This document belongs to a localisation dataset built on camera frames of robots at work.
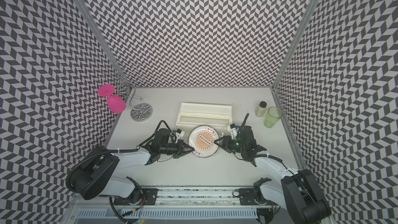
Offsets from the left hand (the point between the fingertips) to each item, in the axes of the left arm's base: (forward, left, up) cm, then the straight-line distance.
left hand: (193, 151), depth 81 cm
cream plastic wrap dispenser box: (+23, +2, 0) cm, 23 cm away
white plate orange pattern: (+7, -4, +1) cm, 8 cm away
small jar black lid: (+26, -41, +2) cm, 49 cm away
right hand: (+2, -12, +1) cm, 12 cm away
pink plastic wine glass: (+19, +41, +17) cm, 49 cm away
